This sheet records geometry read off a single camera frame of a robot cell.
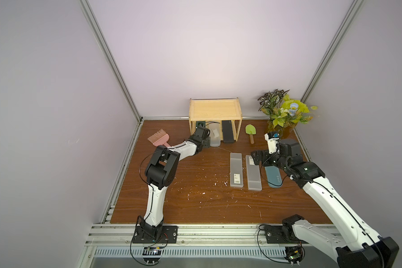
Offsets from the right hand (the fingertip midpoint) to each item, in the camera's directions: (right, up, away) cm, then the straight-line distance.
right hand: (262, 148), depth 76 cm
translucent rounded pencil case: (-20, +6, +31) cm, 38 cm away
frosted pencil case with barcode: (-9, -14, +17) cm, 23 cm away
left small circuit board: (-50, -45, -4) cm, 67 cm away
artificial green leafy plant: (+18, +20, +17) cm, 31 cm away
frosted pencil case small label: (0, -17, +14) cm, 22 cm away
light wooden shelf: (-17, +16, +18) cm, 30 cm away
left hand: (-28, +4, +28) cm, 40 cm away
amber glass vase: (+26, +7, +32) cm, 42 cm away
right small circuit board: (+12, -45, -6) cm, 47 cm away
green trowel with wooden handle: (+5, +9, +38) cm, 39 cm away
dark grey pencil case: (-12, +8, +34) cm, 37 cm away
